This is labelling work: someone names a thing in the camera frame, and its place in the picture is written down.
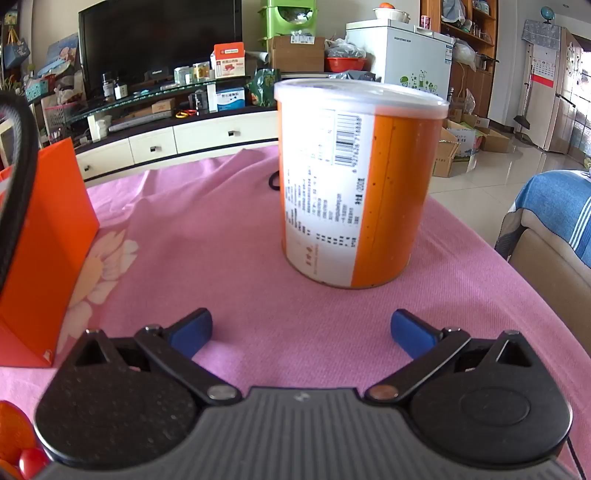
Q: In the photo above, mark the green plastic rack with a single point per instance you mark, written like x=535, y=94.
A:
x=288, y=18

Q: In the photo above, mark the white bowl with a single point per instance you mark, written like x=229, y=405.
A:
x=391, y=16

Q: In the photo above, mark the wooden shelf unit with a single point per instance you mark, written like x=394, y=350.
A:
x=480, y=69

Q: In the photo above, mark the pink floral tablecloth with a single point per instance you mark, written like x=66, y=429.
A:
x=231, y=240

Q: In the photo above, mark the blue hanging bag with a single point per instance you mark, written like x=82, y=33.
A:
x=16, y=50

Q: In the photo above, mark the open cardboard box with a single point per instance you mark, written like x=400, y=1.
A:
x=450, y=154

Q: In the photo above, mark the sofa with blue striped cover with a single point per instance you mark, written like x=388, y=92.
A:
x=554, y=217

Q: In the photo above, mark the green foil bag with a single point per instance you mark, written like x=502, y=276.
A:
x=262, y=87

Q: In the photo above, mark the coloured rubber bands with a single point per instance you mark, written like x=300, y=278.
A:
x=184, y=114

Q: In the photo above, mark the blue picture board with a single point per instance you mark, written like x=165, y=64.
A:
x=62, y=55

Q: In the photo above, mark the orange cardboard box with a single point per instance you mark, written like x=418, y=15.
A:
x=46, y=240

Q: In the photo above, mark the patterned refrigerator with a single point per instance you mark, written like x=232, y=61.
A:
x=565, y=92

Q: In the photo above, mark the red and white carton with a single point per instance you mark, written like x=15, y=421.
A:
x=228, y=62

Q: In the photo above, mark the red tomato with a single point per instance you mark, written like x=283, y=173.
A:
x=33, y=463

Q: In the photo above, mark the black television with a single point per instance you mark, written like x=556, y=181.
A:
x=161, y=41

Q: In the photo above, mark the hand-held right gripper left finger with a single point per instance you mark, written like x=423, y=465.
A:
x=191, y=330

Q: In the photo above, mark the small dark bottles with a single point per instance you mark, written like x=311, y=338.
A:
x=114, y=88

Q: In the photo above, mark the brown cardboard box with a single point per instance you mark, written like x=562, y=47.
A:
x=295, y=55

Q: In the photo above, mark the wall calendar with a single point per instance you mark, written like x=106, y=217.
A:
x=543, y=74

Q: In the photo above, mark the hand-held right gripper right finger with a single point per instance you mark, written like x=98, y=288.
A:
x=408, y=330

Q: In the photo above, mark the red plastic basin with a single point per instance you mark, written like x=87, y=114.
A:
x=345, y=64

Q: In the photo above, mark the orange canister with white lid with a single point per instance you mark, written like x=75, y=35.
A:
x=392, y=194

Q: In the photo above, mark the blue globe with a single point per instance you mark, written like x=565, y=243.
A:
x=547, y=14

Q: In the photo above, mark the white TV stand with drawers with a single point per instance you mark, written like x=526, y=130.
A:
x=207, y=136

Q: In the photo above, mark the blue and white carton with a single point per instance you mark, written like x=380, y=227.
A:
x=231, y=99

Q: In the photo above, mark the white chest freezer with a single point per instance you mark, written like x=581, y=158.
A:
x=415, y=60

